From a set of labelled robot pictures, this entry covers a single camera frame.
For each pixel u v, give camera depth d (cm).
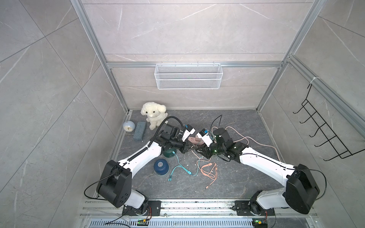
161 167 78
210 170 86
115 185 42
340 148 61
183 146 70
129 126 101
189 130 72
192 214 73
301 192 41
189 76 100
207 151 69
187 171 86
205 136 71
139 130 103
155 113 96
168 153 84
